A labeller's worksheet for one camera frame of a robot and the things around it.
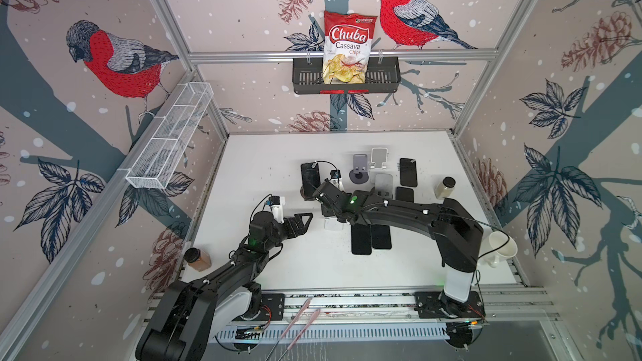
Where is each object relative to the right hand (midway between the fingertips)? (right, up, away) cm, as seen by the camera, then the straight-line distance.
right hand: (330, 200), depth 88 cm
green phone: (+31, 0, +11) cm, 33 cm away
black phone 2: (+35, +9, +20) cm, 41 cm away
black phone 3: (+12, -15, +3) cm, 19 cm away
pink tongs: (-8, -35, -18) cm, 40 cm away
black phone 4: (+19, -13, 0) cm, 23 cm away
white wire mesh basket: (-51, +15, -16) cm, 55 cm away
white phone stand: (+20, +16, +12) cm, 29 cm away
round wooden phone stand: (+21, +5, +5) cm, 22 cm away
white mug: (+53, -11, -10) cm, 55 cm away
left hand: (-7, -4, -3) cm, 9 cm away
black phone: (-7, +7, +4) cm, 11 cm away
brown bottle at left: (-41, -15, -13) cm, 45 cm away
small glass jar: (+44, +4, +5) cm, 44 cm away
